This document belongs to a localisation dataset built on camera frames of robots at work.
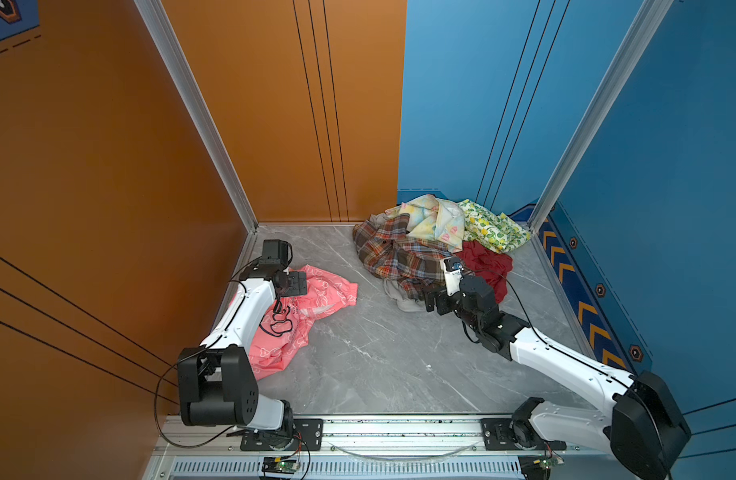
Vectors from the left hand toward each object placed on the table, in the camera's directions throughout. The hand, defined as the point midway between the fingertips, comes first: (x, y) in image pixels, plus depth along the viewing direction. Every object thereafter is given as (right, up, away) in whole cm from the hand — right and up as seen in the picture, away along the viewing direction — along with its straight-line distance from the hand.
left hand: (285, 282), depth 88 cm
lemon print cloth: (+69, +15, +15) cm, 72 cm away
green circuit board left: (+2, -42, -17) cm, 46 cm away
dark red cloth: (+67, +4, +14) cm, 69 cm away
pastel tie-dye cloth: (+49, +21, +22) cm, 57 cm away
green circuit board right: (+67, -41, -18) cm, 81 cm away
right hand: (+43, +1, -6) cm, 44 cm away
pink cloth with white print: (+3, -11, -6) cm, 13 cm away
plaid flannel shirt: (+33, +8, +11) cm, 36 cm away
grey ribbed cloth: (+35, -7, +4) cm, 36 cm away
